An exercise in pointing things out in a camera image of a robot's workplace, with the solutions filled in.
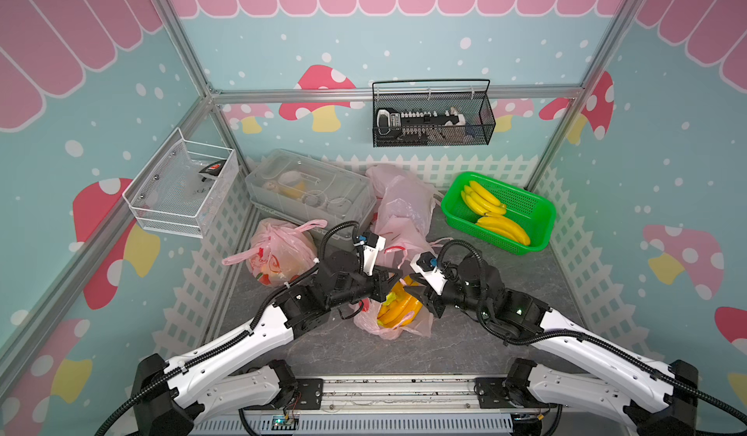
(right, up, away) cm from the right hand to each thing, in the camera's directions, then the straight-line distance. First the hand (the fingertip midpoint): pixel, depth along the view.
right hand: (409, 282), depth 69 cm
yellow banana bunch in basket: (+34, +17, +36) cm, 53 cm away
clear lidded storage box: (-40, +26, +27) cm, 55 cm away
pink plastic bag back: (0, +17, +23) cm, 28 cm away
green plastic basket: (+52, +16, +41) cm, 68 cm away
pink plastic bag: (-10, -8, +3) cm, 14 cm away
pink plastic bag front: (-37, +5, +16) cm, 41 cm away
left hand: (-2, +1, 0) cm, 2 cm away
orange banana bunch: (-1, -11, +16) cm, 19 cm away
